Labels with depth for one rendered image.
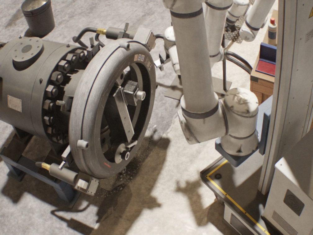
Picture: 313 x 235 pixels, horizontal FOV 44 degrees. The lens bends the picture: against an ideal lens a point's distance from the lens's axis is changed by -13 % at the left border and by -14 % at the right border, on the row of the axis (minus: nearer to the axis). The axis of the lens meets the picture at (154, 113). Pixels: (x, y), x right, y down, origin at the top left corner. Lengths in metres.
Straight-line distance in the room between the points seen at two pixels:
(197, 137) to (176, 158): 1.09
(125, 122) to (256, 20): 0.88
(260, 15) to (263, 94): 0.86
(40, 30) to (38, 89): 1.82
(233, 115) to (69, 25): 2.60
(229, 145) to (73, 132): 0.72
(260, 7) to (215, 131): 0.63
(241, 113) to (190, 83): 0.26
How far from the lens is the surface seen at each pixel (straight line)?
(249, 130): 1.85
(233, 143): 1.91
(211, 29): 1.72
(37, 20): 3.97
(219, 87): 3.20
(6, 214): 2.92
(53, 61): 2.31
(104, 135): 2.43
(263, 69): 2.69
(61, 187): 2.63
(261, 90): 2.71
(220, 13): 1.61
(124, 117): 2.25
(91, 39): 2.08
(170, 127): 2.99
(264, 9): 1.98
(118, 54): 2.11
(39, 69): 2.32
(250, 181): 2.35
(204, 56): 1.58
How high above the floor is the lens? 2.33
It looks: 49 degrees down
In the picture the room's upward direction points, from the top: 10 degrees counter-clockwise
